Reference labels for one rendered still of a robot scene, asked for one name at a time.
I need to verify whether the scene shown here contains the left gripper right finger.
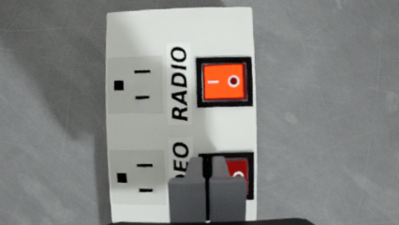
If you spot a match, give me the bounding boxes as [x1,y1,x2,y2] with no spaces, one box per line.
[207,157,246,222]

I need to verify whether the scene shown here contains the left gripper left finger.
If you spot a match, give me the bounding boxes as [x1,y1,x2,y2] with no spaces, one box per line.
[168,157,208,222]

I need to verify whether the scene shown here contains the white power strip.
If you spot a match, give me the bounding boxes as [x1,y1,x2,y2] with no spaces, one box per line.
[106,7,257,222]

